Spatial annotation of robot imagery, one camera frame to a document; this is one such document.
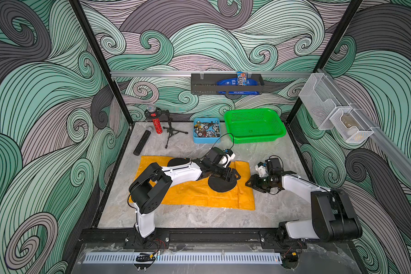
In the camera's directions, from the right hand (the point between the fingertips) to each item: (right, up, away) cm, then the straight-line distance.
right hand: (251, 186), depth 89 cm
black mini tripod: (-47, +30, +18) cm, 58 cm away
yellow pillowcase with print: (-23, -2, -2) cm, 23 cm away
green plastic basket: (+13, +34, +28) cm, 46 cm away
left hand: (-9, +8, -6) cm, 14 cm away
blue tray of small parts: (-23, +30, +25) cm, 46 cm away
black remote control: (-65, +22, +17) cm, 71 cm away
